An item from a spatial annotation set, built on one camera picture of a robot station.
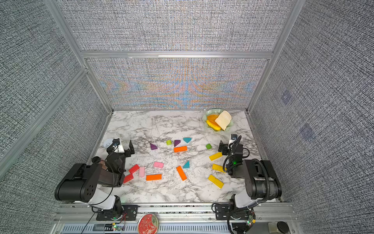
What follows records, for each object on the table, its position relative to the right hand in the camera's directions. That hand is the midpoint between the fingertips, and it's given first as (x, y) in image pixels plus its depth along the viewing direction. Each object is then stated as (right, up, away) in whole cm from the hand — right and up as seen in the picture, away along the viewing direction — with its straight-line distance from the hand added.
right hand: (229, 137), depth 92 cm
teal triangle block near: (-27, -17, -3) cm, 32 cm away
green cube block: (-12, -7, +5) cm, 15 cm away
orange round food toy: (-9, +13, +15) cm, 22 cm away
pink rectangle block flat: (-45, -17, -2) cm, 48 cm away
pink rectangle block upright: (-54, -20, -6) cm, 58 cm away
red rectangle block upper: (-59, -19, -4) cm, 62 cm away
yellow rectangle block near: (-10, -24, -9) cm, 28 cm away
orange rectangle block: (-46, -23, -7) cm, 52 cm away
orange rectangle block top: (-31, -8, +4) cm, 32 cm away
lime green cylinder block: (-39, -4, +8) cm, 40 cm away
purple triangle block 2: (-34, -4, +8) cm, 35 cm away
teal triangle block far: (-27, -3, +10) cm, 29 cm away
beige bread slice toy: (-1, +12, +10) cm, 16 cm away
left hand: (-65, -1, -4) cm, 65 cm away
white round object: (-78, -3, +2) cm, 78 cm away
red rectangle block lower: (-61, -22, -9) cm, 65 cm away
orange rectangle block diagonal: (-30, -21, -5) cm, 37 cm away
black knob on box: (+14, -35, -31) cm, 49 cm away
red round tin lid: (-45, -38, -25) cm, 64 cm away
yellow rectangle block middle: (-7, -18, -3) cm, 20 cm away
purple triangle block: (-49, -7, +4) cm, 50 cm away
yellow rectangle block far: (-8, -12, +1) cm, 15 cm away
